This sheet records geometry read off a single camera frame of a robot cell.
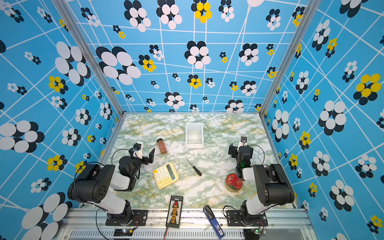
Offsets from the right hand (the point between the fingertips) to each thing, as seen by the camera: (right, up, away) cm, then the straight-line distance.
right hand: (241, 145), depth 94 cm
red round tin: (-9, -20, -13) cm, 25 cm away
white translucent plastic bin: (-30, +5, +12) cm, 33 cm away
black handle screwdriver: (-28, -15, -5) cm, 33 cm away
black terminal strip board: (-40, -31, -20) cm, 54 cm away
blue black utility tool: (-21, -33, -24) cm, 46 cm away
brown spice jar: (-51, -1, +3) cm, 51 cm away
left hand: (-59, -1, -4) cm, 59 cm away
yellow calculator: (-47, -17, -8) cm, 50 cm away
